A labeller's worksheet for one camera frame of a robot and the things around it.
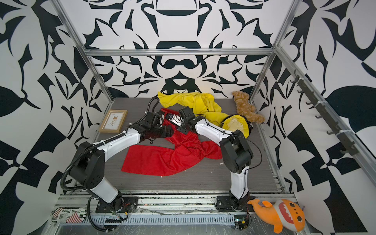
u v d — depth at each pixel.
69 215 0.69
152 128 0.69
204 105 1.11
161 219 0.71
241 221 0.71
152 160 0.89
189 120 0.71
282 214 0.65
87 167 0.45
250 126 1.02
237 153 0.50
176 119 0.81
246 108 1.05
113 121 1.06
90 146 0.47
